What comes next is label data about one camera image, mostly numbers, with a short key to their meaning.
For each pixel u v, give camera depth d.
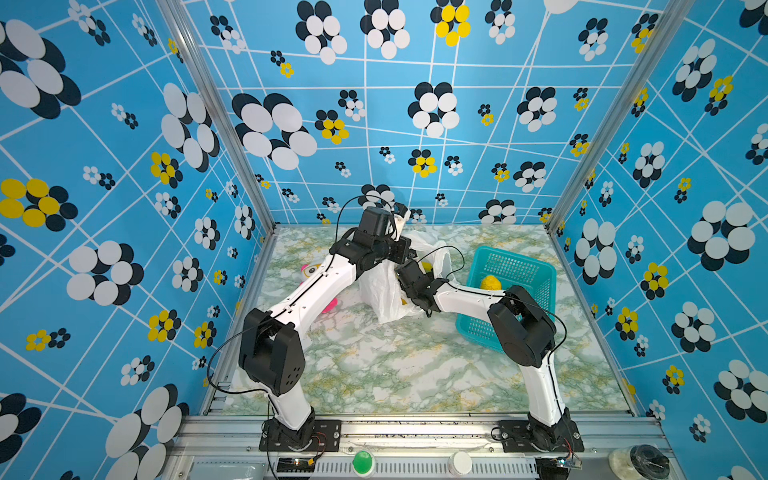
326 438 0.73
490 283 0.95
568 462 0.67
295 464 0.72
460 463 0.64
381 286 0.83
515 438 0.72
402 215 0.73
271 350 0.45
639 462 0.62
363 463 0.63
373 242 0.63
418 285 0.77
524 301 0.55
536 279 0.99
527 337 0.53
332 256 0.57
